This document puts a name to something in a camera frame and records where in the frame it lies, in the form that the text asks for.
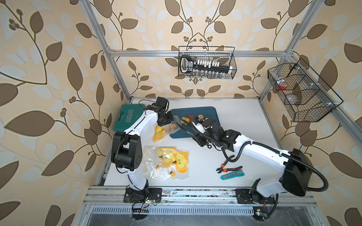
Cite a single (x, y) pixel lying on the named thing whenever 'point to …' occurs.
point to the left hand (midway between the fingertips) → (170, 118)
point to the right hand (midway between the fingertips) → (195, 134)
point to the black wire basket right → (305, 96)
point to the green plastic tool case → (126, 115)
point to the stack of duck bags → (166, 163)
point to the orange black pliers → (226, 170)
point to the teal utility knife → (232, 175)
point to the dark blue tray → (188, 115)
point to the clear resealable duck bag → (161, 132)
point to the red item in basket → (283, 86)
